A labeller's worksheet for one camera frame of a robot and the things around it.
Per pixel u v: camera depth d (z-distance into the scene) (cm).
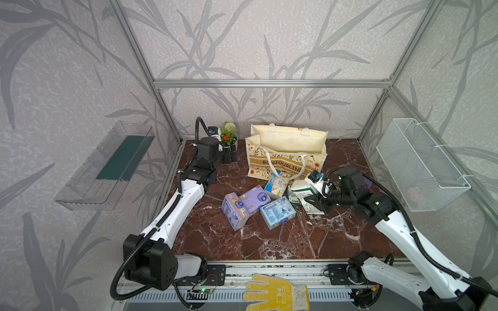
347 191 55
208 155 57
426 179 62
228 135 102
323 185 61
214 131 68
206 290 71
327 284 73
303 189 67
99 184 63
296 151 81
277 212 85
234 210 81
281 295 69
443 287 38
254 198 89
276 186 91
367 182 56
